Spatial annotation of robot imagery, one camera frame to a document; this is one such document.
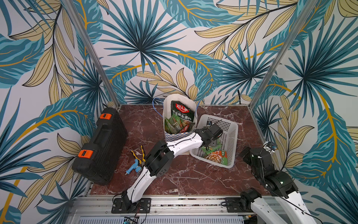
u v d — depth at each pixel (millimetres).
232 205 734
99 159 675
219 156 864
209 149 916
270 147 595
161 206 748
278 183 459
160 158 543
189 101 878
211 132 703
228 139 978
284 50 843
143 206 747
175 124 994
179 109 924
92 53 852
